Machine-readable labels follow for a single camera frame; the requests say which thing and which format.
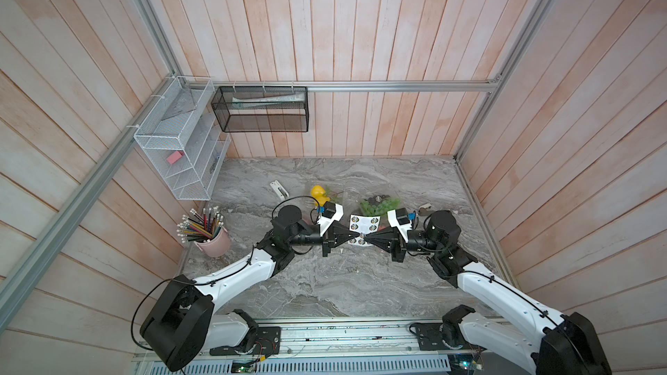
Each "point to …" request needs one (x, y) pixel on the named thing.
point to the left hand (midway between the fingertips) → (355, 237)
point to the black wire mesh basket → (261, 108)
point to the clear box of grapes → (379, 205)
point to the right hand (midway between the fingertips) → (366, 237)
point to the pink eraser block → (175, 156)
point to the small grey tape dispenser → (424, 208)
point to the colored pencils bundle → (200, 228)
